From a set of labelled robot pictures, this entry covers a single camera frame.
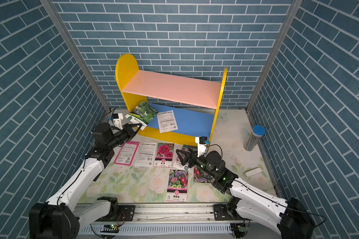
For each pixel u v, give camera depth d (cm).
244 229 70
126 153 94
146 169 89
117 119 70
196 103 69
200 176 87
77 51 87
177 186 82
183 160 64
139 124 76
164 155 95
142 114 80
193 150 76
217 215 74
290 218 41
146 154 95
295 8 71
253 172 86
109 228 72
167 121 94
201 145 65
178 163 91
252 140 105
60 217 37
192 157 63
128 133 67
